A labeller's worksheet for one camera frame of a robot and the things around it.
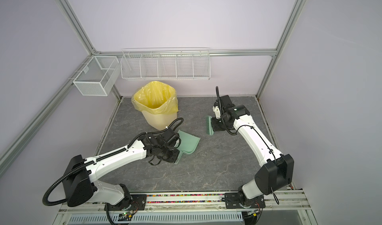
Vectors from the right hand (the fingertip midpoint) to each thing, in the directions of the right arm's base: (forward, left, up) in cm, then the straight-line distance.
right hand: (216, 127), depth 80 cm
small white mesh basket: (+37, +81, +6) cm, 89 cm away
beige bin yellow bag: (+28, +39, -10) cm, 49 cm away
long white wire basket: (+43, +32, +13) cm, 55 cm away
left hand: (-15, +22, -8) cm, 28 cm away
